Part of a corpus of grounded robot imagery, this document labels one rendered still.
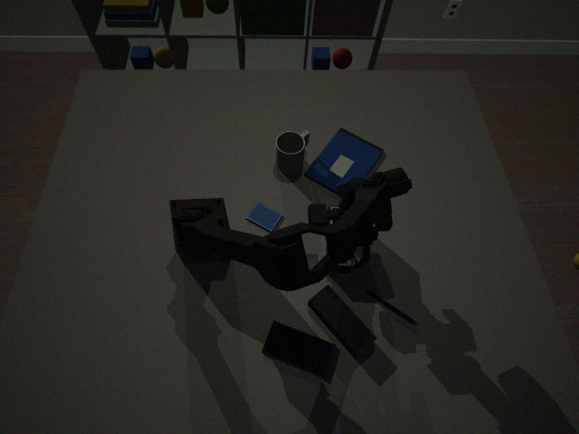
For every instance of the black mug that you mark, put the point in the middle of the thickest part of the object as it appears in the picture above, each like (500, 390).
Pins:
(290, 143)

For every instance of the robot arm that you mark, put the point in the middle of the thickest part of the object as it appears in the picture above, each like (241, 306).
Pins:
(280, 256)

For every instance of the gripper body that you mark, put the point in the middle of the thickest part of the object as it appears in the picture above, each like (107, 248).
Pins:
(318, 215)

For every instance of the dark blue notebook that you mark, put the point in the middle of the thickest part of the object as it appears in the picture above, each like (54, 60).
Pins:
(345, 157)

